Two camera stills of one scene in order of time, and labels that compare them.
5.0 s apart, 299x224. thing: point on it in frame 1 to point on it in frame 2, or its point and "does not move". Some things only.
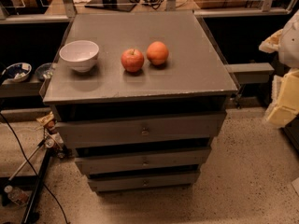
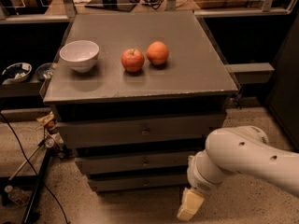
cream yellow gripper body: x=290 y=46 to x=196 y=179
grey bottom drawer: x=168 y=181 does not move
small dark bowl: x=45 y=70 does not move
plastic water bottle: x=17 y=195 does not move
